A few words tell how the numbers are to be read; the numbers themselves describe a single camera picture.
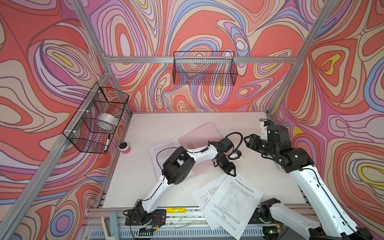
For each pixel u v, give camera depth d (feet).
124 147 3.05
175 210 2.42
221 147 2.32
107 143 2.35
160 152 1.86
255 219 2.39
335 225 1.22
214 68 3.15
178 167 1.85
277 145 1.64
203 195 2.64
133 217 2.39
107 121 2.35
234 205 2.51
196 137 3.42
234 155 2.71
